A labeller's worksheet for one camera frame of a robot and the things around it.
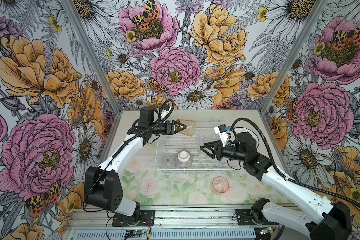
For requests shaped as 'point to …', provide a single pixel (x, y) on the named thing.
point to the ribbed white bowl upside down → (184, 159)
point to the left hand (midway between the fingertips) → (182, 131)
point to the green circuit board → (134, 232)
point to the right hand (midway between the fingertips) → (203, 151)
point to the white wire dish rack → (172, 144)
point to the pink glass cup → (220, 184)
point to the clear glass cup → (167, 162)
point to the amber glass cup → (190, 127)
